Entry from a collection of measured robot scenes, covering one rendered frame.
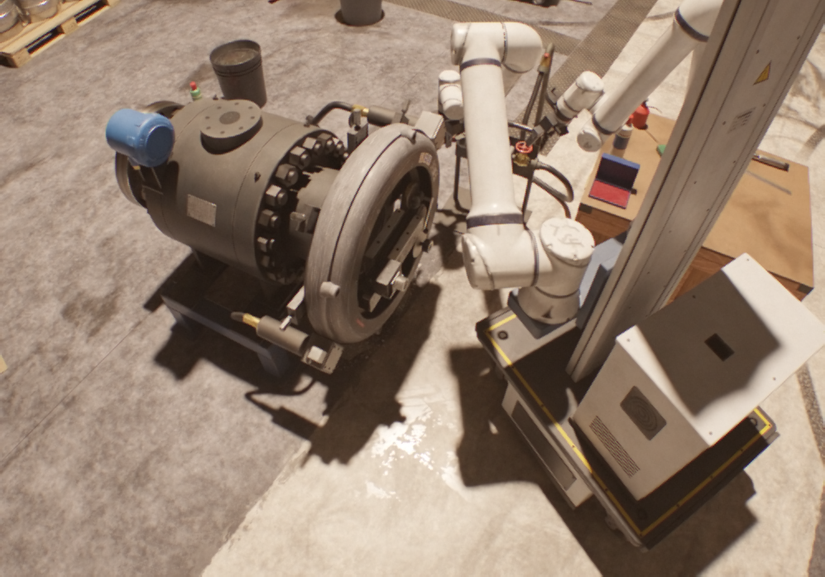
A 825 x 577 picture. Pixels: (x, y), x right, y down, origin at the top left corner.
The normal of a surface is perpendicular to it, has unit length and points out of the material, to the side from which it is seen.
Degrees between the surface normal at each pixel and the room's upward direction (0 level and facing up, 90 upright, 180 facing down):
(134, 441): 0
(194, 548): 0
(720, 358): 0
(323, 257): 53
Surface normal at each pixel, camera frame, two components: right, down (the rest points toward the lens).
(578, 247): 0.15, -0.54
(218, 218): -0.40, 0.34
